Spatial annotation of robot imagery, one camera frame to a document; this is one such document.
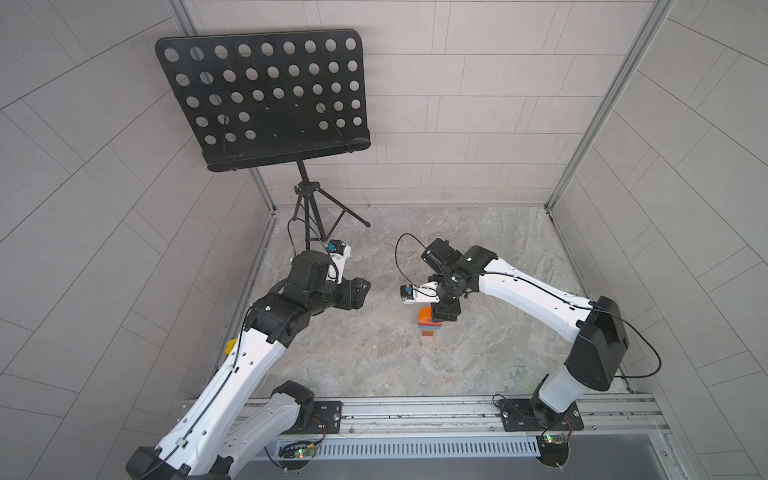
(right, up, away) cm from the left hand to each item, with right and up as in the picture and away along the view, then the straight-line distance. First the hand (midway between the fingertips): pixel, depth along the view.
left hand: (363, 281), depth 72 cm
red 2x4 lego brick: (+17, -12, +6) cm, 21 cm away
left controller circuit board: (-14, -38, -6) cm, 41 cm away
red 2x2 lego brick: (+17, -17, +12) cm, 27 cm away
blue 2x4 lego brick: (+18, -16, +13) cm, 27 cm away
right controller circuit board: (+44, -38, -4) cm, 58 cm away
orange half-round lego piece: (+16, -10, +6) cm, 19 cm away
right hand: (+18, -7, +8) cm, 21 cm away
